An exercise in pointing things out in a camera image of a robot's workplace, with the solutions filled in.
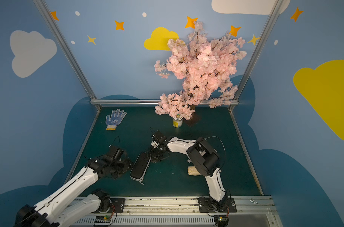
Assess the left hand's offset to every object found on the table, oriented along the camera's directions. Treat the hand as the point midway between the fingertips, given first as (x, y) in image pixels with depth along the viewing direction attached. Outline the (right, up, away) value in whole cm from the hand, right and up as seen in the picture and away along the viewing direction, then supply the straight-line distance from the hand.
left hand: (131, 166), depth 82 cm
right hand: (+9, +3, +7) cm, 12 cm away
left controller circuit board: (-10, -24, -10) cm, 28 cm away
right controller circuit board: (+50, -26, -8) cm, 57 cm away
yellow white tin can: (+28, +25, +23) cm, 44 cm away
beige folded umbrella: (+36, -4, +2) cm, 36 cm away
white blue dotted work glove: (-22, +30, +33) cm, 50 cm away
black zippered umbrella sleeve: (+3, -3, +6) cm, 8 cm away
